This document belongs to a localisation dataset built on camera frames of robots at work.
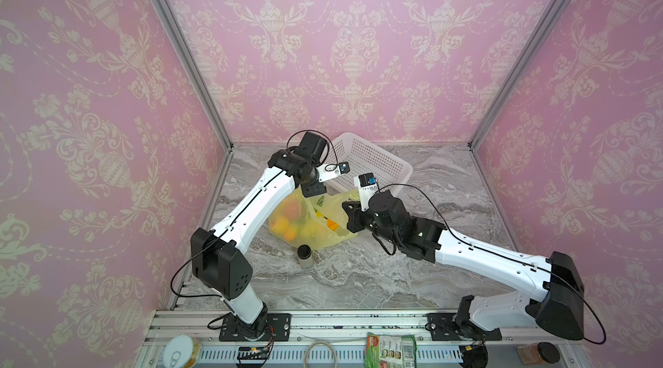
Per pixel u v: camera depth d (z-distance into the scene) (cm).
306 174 67
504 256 45
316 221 76
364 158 113
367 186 62
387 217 53
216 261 42
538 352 63
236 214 47
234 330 73
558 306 38
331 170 71
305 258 79
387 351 69
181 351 67
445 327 73
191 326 76
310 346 70
